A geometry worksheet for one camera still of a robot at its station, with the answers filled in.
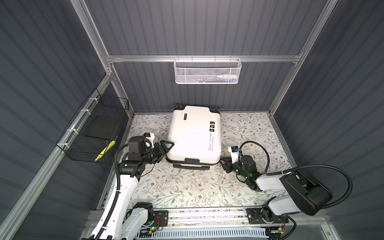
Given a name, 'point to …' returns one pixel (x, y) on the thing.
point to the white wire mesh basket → (206, 70)
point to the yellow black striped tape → (107, 148)
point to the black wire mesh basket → (96, 127)
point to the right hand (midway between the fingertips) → (222, 160)
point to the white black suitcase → (196, 133)
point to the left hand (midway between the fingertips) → (171, 147)
